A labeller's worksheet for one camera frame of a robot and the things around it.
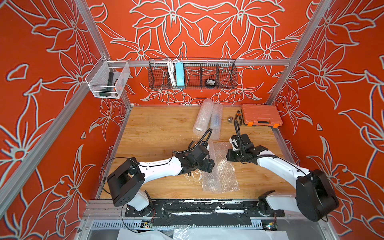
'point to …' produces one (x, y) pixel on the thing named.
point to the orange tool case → (261, 115)
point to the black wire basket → (223, 71)
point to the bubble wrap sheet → (222, 178)
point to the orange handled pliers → (239, 114)
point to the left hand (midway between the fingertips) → (209, 161)
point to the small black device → (209, 82)
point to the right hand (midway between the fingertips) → (223, 156)
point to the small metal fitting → (229, 119)
